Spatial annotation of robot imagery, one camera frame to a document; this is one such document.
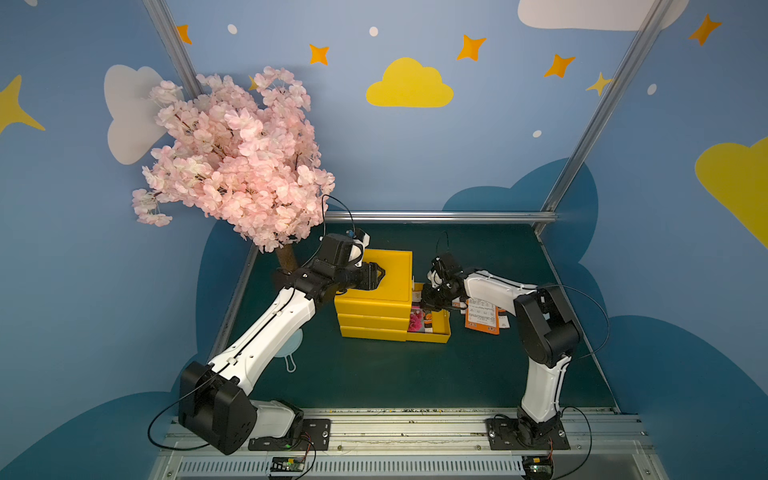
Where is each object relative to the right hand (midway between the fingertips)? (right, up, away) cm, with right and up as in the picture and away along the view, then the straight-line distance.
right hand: (422, 302), depth 97 cm
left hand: (-14, +12, -17) cm, 25 cm away
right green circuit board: (+26, -37, -24) cm, 51 cm away
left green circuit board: (-36, -36, -25) cm, 57 cm away
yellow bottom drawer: (+6, -8, -4) cm, 11 cm away
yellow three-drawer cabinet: (-13, 0, -18) cm, 22 cm away
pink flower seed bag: (-2, -5, -3) cm, 6 cm away
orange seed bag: (+19, -4, -1) cm, 20 cm away
